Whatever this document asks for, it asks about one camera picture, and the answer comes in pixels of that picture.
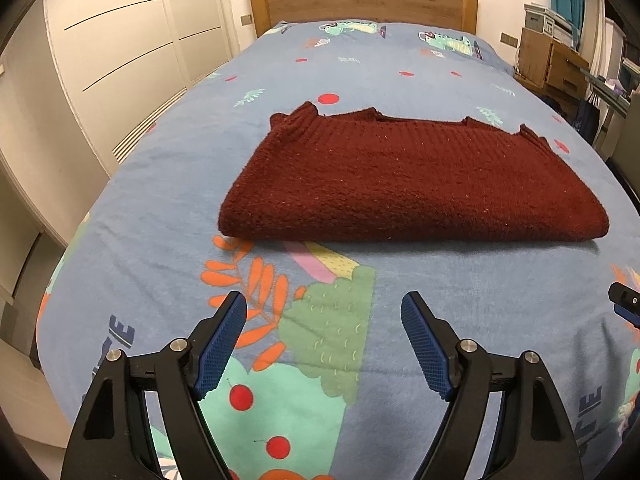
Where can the white wardrobe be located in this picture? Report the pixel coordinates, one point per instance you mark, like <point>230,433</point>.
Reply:
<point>130,50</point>

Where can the wooden nightstand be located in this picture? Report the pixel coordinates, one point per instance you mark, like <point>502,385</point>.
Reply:
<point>550,65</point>

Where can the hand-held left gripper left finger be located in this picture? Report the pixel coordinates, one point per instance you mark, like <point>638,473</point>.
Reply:
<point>220,350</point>

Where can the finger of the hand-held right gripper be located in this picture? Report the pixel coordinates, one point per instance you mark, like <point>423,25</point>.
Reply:
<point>627,302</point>

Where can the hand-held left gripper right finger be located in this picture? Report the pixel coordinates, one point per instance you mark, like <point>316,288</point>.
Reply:
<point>425,350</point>

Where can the dark red knit sweater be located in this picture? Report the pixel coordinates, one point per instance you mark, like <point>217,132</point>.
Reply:
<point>400,180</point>

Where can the dark blue bag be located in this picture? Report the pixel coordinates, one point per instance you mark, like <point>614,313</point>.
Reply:
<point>587,117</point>

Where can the wooden headboard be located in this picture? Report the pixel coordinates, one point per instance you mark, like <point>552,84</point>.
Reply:
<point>360,0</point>

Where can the white printer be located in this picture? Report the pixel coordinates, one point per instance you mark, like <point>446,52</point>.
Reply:
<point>542,17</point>

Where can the blue printed bed blanket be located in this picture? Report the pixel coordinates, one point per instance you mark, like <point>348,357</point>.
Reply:
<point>450,300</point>

